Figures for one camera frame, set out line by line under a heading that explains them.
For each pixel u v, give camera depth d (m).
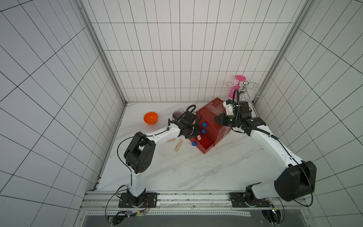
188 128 0.74
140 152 0.50
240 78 0.98
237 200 0.73
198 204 0.73
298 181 0.40
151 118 1.05
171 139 0.61
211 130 0.85
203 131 0.87
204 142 0.87
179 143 0.95
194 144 0.90
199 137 0.88
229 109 0.74
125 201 0.72
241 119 0.61
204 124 0.82
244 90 0.88
